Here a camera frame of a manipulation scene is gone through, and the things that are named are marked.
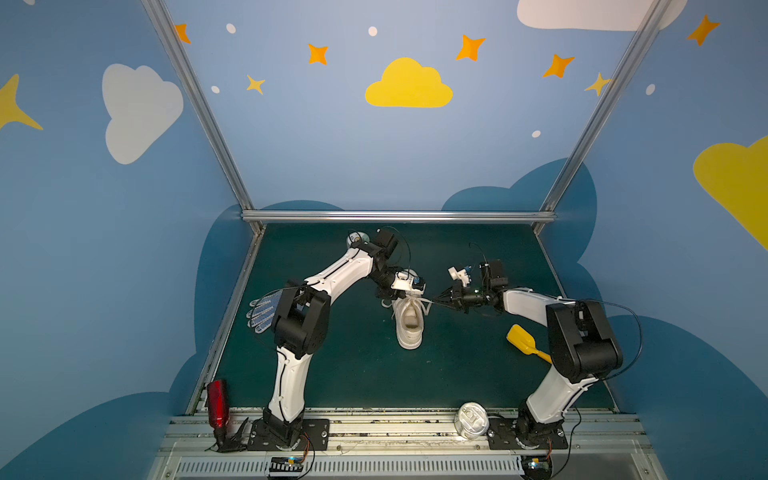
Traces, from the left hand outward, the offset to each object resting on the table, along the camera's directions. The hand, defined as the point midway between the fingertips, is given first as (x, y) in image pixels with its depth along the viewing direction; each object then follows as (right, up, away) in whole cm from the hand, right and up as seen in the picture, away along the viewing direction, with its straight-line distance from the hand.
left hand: (400, 287), depth 93 cm
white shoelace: (+4, -4, -5) cm, 7 cm away
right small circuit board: (+33, -43, -20) cm, 58 cm away
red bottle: (-49, -29, -16) cm, 59 cm away
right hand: (+11, -3, -4) cm, 12 cm away
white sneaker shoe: (+3, -10, -2) cm, 10 cm away
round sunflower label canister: (-15, +17, +13) cm, 26 cm away
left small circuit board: (-29, -43, -20) cm, 56 cm away
